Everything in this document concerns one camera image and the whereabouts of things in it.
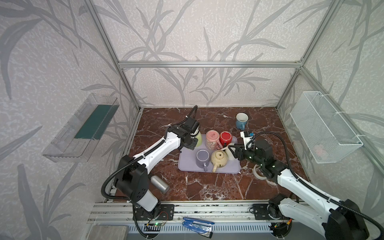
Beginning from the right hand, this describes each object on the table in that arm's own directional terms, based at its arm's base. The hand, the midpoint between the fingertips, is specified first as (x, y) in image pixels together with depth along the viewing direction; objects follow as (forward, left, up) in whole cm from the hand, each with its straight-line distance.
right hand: (231, 141), depth 80 cm
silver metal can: (-18, +39, -14) cm, 45 cm away
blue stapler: (-37, +17, -14) cm, 43 cm away
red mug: (+9, +1, -10) cm, 13 cm away
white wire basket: (-8, -38, +16) cm, 42 cm away
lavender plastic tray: (-6, +25, -16) cm, 30 cm away
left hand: (+4, +22, -3) cm, 22 cm away
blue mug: (+21, -10, -8) cm, 25 cm away
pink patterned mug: (+5, +10, -7) cm, 13 cm away
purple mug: (-6, +16, -9) cm, 19 cm away
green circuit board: (-36, +38, -16) cm, 55 cm away
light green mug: (+5, +18, -4) cm, 18 cm away
